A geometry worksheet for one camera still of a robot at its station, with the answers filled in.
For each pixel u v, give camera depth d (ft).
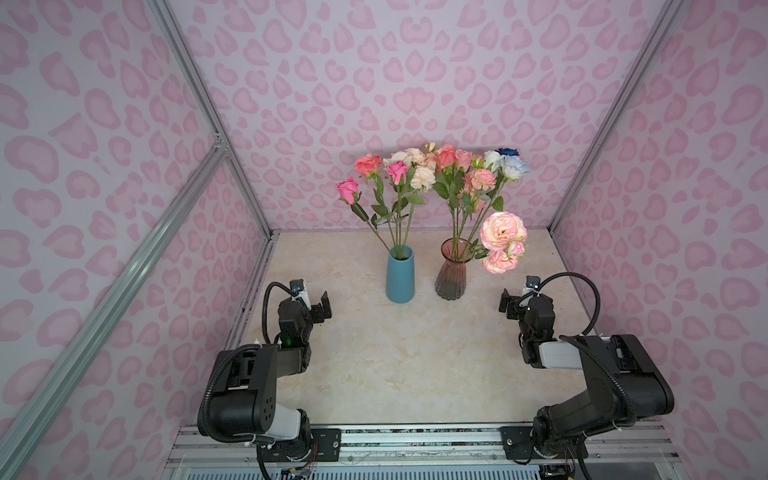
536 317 2.31
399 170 2.31
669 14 2.27
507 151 2.63
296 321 2.30
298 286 2.58
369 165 2.57
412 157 2.51
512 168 2.38
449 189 2.68
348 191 2.28
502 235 1.72
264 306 2.10
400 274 2.94
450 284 3.07
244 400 1.43
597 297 2.27
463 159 2.62
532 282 2.61
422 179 2.58
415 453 2.37
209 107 2.76
